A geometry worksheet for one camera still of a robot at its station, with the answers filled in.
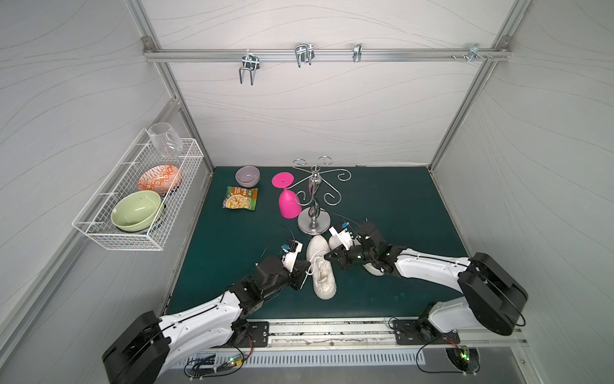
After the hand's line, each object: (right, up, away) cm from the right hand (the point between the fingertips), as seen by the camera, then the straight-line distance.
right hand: (325, 254), depth 82 cm
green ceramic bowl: (-51, +17, -19) cm, 58 cm away
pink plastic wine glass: (-13, +18, +2) cm, 22 cm away
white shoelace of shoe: (-4, -5, +2) cm, 6 cm away
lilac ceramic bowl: (-36, +29, +30) cm, 55 cm away
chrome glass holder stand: (-3, +10, +15) cm, 19 cm away
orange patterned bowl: (-50, +26, -10) cm, 58 cm away
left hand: (-5, -3, -3) cm, 7 cm away
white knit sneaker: (-1, -5, -1) cm, 6 cm away
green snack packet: (-37, +18, +25) cm, 49 cm away
